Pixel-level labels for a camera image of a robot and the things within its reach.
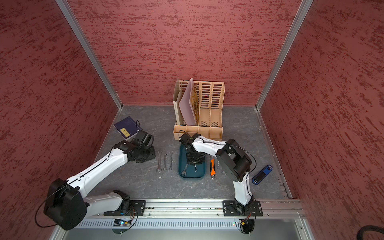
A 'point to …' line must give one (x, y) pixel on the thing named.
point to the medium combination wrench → (159, 166)
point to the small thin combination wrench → (170, 168)
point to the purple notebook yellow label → (128, 127)
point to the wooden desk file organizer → (206, 101)
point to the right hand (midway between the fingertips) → (195, 165)
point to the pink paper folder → (185, 106)
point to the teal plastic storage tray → (187, 171)
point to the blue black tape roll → (265, 171)
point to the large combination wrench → (184, 173)
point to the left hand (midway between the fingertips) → (152, 158)
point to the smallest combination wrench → (218, 168)
